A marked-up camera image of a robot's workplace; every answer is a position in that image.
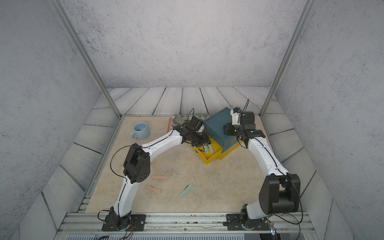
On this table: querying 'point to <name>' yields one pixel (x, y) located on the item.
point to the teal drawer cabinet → (214, 124)
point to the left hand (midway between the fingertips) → (213, 144)
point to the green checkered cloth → (188, 117)
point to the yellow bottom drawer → (225, 153)
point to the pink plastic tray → (169, 124)
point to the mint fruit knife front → (187, 189)
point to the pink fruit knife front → (152, 188)
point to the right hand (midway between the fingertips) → (224, 128)
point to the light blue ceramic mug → (141, 131)
